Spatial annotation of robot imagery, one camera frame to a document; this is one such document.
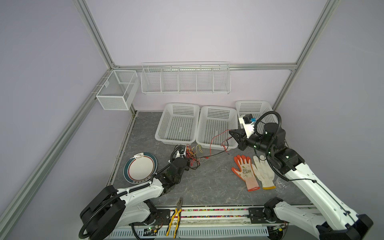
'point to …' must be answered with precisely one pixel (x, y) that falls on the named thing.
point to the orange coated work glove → (247, 172)
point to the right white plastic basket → (258, 113)
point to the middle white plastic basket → (214, 124)
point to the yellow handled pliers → (177, 211)
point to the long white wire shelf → (186, 78)
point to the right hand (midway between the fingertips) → (230, 132)
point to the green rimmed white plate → (139, 168)
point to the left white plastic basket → (179, 124)
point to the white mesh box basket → (119, 90)
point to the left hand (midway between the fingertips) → (185, 154)
